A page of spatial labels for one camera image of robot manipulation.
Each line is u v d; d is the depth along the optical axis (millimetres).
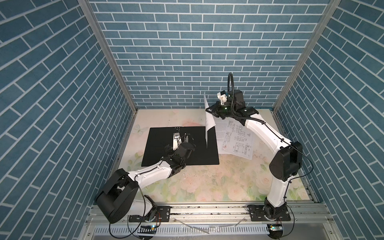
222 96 782
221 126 1109
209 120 782
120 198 417
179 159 656
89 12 716
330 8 711
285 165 495
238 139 1027
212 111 757
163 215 728
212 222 733
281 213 683
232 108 654
